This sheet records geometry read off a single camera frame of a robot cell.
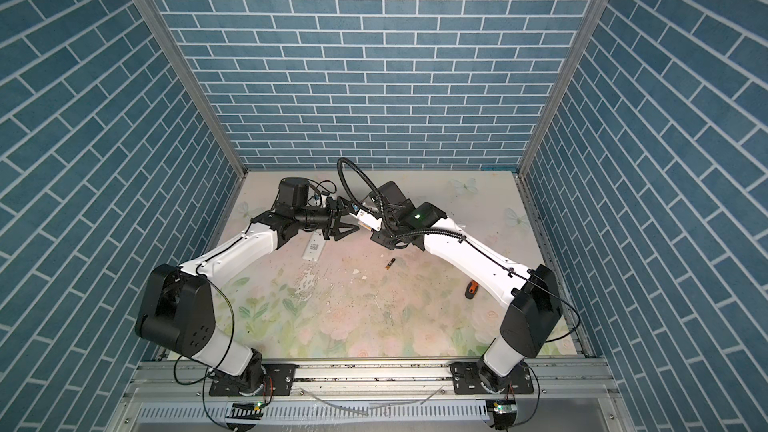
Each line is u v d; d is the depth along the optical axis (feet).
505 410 2.42
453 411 2.32
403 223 1.88
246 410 2.37
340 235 2.58
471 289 2.84
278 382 2.41
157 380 2.46
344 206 2.45
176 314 1.45
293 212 2.23
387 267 3.08
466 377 2.42
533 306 1.35
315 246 3.16
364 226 2.76
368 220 2.27
